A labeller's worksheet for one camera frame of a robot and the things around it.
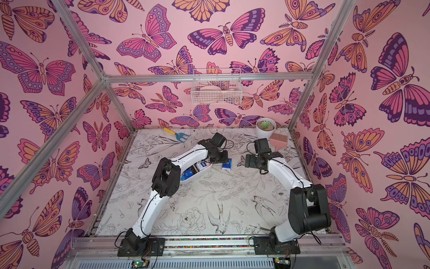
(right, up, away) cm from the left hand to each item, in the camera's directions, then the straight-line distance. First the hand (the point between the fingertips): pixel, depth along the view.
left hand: (229, 159), depth 100 cm
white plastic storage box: (-19, -8, -10) cm, 23 cm away
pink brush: (+33, +12, +10) cm, 36 cm away
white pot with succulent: (+23, +20, +6) cm, 31 cm away
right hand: (+12, 0, -9) cm, 15 cm away
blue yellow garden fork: (-34, +15, +17) cm, 41 cm away
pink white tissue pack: (-16, -3, -5) cm, 17 cm away
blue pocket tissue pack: (-1, -4, -2) cm, 5 cm away
